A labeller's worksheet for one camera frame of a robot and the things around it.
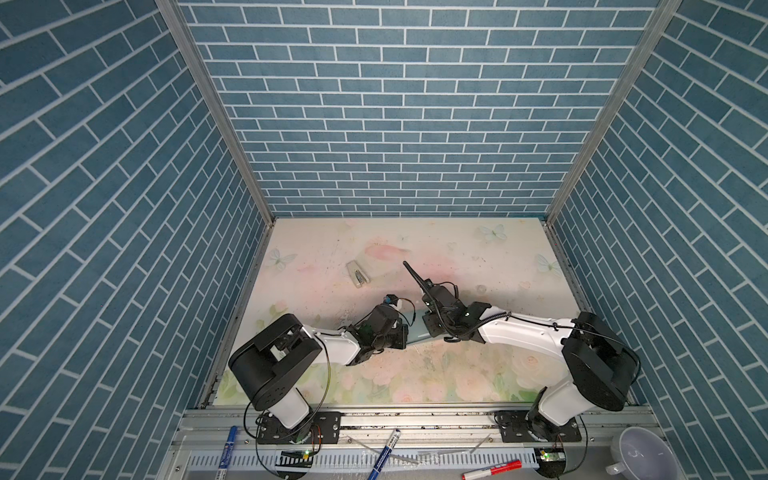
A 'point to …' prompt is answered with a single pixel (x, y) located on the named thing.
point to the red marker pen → (493, 470)
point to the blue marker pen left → (223, 467)
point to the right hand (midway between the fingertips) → (429, 311)
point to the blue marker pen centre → (376, 472)
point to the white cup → (641, 454)
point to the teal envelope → (417, 329)
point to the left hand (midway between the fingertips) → (410, 334)
